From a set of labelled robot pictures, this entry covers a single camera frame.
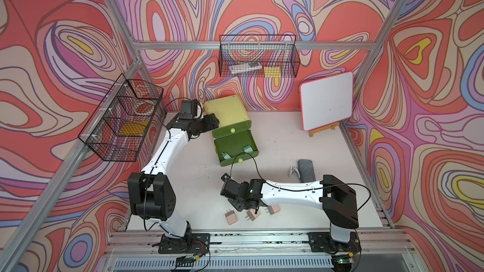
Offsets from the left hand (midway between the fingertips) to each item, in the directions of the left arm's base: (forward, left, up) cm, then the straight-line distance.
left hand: (214, 123), depth 86 cm
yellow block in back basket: (+22, -28, +13) cm, 38 cm away
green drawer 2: (-5, -10, -13) cm, 17 cm away
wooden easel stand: (+13, -66, -18) cm, 70 cm away
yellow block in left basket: (-11, +29, +9) cm, 32 cm away
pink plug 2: (-34, -17, -21) cm, 44 cm away
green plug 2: (-11, -5, -12) cm, 17 cm away
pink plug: (-35, -8, -20) cm, 42 cm away
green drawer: (-3, -6, -2) cm, 7 cm away
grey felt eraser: (-15, -45, -19) cm, 51 cm away
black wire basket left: (-13, +31, +13) cm, 37 cm away
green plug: (-6, -16, -13) cm, 22 cm away
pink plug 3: (-33, -27, -20) cm, 47 cm away
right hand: (-29, -13, -18) cm, 36 cm away
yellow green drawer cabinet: (+6, -8, 0) cm, 10 cm away
